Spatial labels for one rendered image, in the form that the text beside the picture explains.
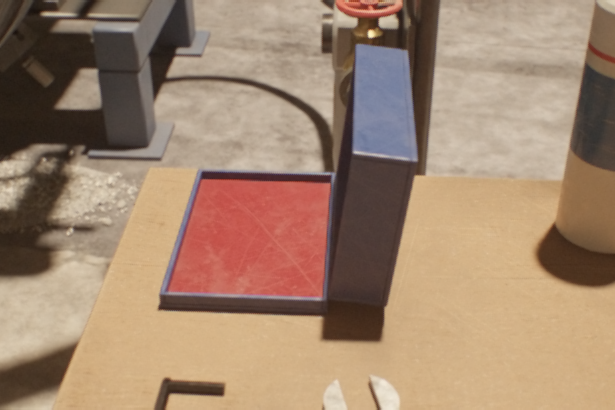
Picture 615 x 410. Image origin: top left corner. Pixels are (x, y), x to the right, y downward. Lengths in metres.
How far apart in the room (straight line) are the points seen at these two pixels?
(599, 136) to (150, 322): 0.32
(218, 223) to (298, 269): 0.08
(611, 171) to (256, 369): 0.27
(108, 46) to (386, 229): 1.16
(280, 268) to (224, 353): 0.09
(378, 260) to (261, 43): 1.66
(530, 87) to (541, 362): 1.49
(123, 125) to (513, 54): 0.95
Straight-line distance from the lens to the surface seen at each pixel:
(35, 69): 1.47
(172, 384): 0.53
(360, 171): 0.52
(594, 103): 0.62
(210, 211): 0.68
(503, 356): 0.57
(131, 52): 1.65
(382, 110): 0.57
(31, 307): 1.39
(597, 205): 0.64
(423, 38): 0.95
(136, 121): 1.71
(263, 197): 0.69
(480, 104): 1.92
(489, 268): 0.64
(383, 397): 0.52
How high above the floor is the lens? 0.85
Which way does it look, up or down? 33 degrees down
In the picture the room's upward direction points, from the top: straight up
